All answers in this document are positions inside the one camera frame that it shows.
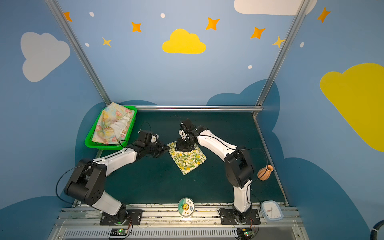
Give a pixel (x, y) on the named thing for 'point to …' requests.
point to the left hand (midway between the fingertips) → (172, 147)
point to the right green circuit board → (244, 233)
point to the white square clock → (271, 210)
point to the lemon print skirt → (186, 161)
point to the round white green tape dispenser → (186, 207)
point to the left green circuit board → (119, 232)
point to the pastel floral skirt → (113, 124)
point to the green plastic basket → (88, 140)
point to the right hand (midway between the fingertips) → (178, 148)
